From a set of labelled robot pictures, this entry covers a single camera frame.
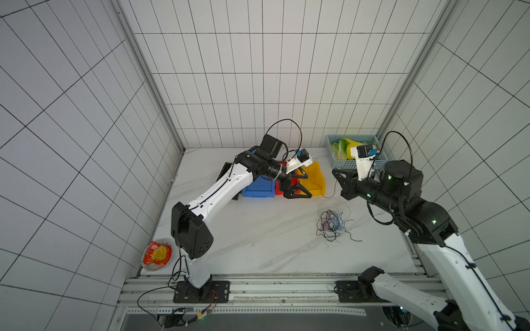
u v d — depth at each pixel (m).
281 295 0.73
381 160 1.06
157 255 0.79
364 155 0.48
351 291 0.71
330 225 0.88
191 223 0.44
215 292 0.72
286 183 0.62
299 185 0.61
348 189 0.53
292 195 0.63
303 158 0.61
